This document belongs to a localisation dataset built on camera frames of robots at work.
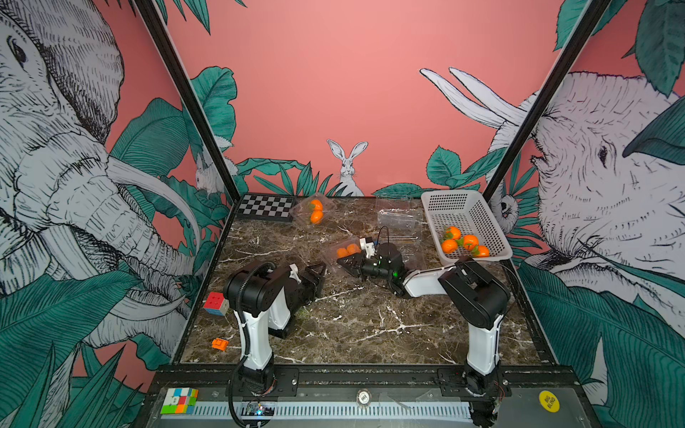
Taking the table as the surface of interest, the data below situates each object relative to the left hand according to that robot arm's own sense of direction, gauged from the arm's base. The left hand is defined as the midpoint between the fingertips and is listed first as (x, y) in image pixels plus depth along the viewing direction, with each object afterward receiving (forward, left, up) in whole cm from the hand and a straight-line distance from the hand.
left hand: (329, 270), depth 92 cm
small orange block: (-22, +33, -2) cm, 40 cm away
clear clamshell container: (+30, +13, -3) cm, 33 cm away
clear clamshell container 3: (+24, -29, -3) cm, 38 cm away
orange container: (+25, +5, 0) cm, 26 cm away
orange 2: (+8, -46, 0) cm, 46 cm away
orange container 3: (+8, -9, 0) cm, 12 cm away
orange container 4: (+15, -50, -1) cm, 52 cm away
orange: (+31, +5, 0) cm, 31 cm away
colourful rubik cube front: (-37, +37, +2) cm, 52 cm away
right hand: (-1, -3, +8) cm, 9 cm away
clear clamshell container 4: (+10, -33, -4) cm, 34 cm away
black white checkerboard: (+32, +27, -1) cm, 42 cm away
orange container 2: (+8, -5, -1) cm, 9 cm away
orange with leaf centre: (+10, -54, 0) cm, 55 cm away
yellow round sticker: (-41, -61, -4) cm, 73 cm away
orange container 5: (+5, -57, +1) cm, 57 cm away
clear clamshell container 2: (+11, 0, -5) cm, 12 cm away
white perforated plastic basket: (+29, -50, -3) cm, 58 cm away
